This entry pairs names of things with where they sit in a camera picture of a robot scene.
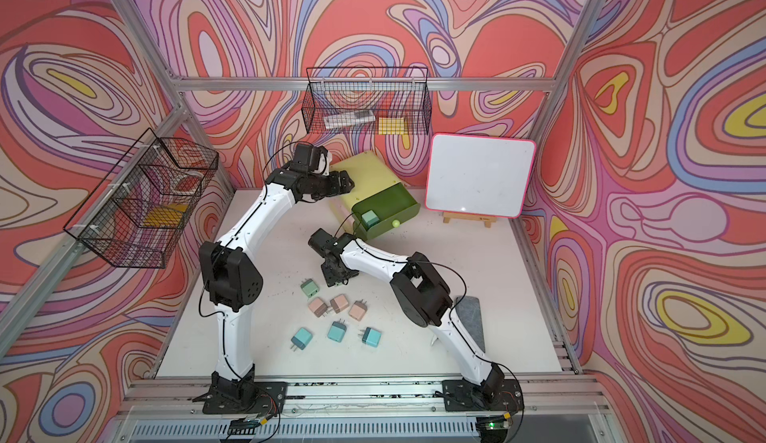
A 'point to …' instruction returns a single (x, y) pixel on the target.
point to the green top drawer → (381, 212)
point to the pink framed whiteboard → (478, 177)
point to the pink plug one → (317, 306)
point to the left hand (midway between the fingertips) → (347, 185)
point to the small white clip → (434, 339)
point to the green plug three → (310, 287)
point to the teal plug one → (301, 338)
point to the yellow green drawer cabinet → (371, 177)
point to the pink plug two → (339, 303)
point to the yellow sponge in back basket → (391, 126)
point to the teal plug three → (370, 336)
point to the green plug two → (369, 219)
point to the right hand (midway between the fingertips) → (342, 282)
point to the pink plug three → (358, 309)
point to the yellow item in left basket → (165, 216)
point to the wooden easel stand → (488, 220)
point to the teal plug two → (337, 330)
